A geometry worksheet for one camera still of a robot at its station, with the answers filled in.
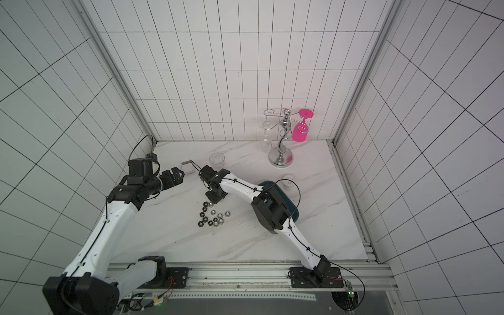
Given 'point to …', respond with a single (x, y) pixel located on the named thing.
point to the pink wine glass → (300, 130)
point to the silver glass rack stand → (282, 157)
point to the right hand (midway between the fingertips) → (210, 199)
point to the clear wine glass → (266, 142)
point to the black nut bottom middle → (210, 223)
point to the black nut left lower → (202, 214)
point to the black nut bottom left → (201, 224)
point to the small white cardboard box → (188, 167)
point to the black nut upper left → (205, 203)
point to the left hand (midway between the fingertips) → (174, 180)
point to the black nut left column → (205, 209)
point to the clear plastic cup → (217, 159)
